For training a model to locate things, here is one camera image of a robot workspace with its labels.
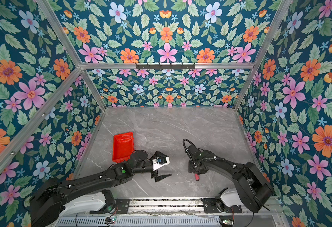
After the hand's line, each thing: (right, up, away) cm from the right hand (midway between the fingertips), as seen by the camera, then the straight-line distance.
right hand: (194, 168), depth 87 cm
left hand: (-15, +7, -14) cm, 21 cm away
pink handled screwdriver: (+1, -4, -4) cm, 6 cm away
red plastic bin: (-51, +11, +15) cm, 54 cm away
